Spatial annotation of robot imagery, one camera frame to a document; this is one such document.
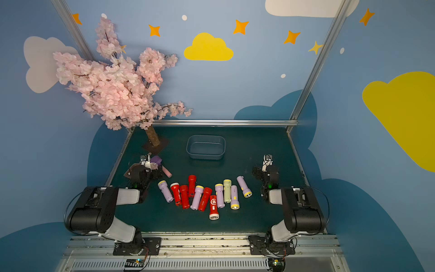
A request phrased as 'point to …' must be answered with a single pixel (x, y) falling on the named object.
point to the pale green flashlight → (227, 189)
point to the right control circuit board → (277, 264)
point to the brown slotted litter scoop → (127, 173)
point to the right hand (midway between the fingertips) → (267, 163)
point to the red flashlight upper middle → (192, 185)
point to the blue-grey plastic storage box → (205, 147)
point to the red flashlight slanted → (205, 199)
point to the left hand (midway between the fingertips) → (153, 164)
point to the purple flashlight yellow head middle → (199, 190)
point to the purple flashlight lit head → (234, 203)
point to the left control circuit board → (135, 263)
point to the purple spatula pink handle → (156, 159)
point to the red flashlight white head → (175, 190)
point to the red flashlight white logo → (213, 214)
